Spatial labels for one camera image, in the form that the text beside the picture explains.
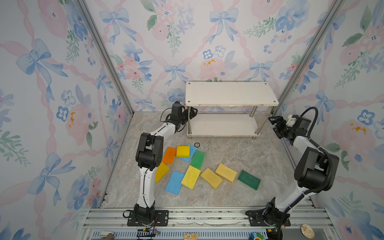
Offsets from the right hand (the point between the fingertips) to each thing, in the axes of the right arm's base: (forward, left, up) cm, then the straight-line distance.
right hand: (271, 121), depth 93 cm
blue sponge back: (-13, +49, -15) cm, 53 cm away
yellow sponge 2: (-31, +37, -16) cm, 51 cm away
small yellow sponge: (-14, +55, -14) cm, 59 cm away
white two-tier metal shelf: (+5, +43, +17) cm, 46 cm away
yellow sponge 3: (-26, +67, -14) cm, 73 cm away
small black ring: (-8, +46, -15) cm, 49 cm away
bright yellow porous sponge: (-31, +50, -14) cm, 60 cm away
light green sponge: (-19, +46, -15) cm, 52 cm away
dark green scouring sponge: (-31, +16, -16) cm, 39 cm away
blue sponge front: (-34, +59, -15) cm, 69 cm away
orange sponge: (-16, +64, -15) cm, 68 cm away
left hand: (+9, +48, 0) cm, 49 cm away
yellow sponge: (-27, +29, -15) cm, 42 cm away
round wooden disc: (-55, -6, -16) cm, 58 cm away
